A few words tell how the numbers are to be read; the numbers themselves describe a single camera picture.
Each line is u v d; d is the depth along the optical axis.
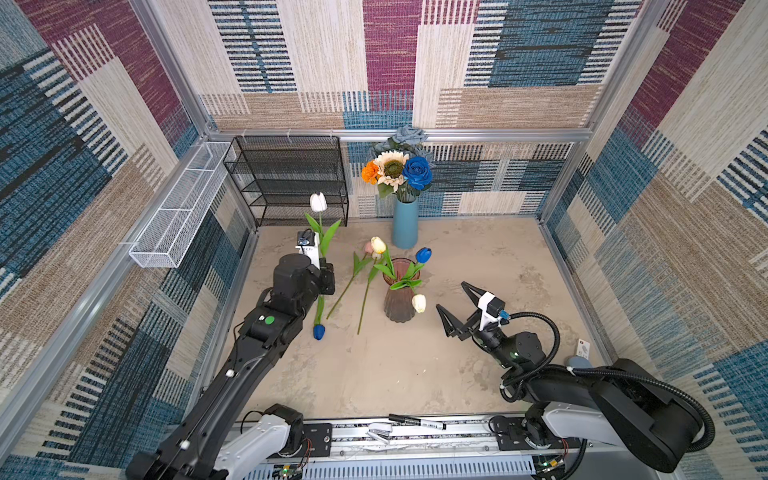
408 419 0.76
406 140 0.87
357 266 1.07
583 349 0.86
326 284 0.66
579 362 0.83
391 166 0.76
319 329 0.89
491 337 0.68
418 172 0.69
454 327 0.67
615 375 0.49
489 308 0.63
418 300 0.71
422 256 0.72
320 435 0.75
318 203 0.68
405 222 1.04
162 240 0.70
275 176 1.08
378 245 0.74
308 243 0.62
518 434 0.73
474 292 0.75
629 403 0.43
